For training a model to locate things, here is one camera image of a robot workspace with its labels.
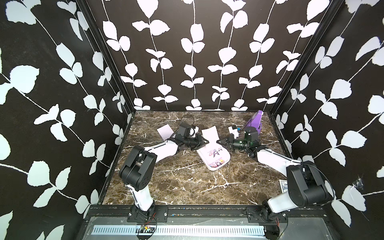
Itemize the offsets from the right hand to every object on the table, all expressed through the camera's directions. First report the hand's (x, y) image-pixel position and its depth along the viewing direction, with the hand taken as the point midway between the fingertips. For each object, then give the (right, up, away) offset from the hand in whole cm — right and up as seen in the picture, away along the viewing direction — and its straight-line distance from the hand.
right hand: (216, 141), depth 82 cm
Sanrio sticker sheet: (-1, -7, -2) cm, 8 cm away
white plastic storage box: (-1, -18, +6) cm, 19 cm away
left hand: (-3, -1, +4) cm, 5 cm away
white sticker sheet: (-2, +3, +11) cm, 12 cm away
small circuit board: (-36, -41, -11) cm, 56 cm away
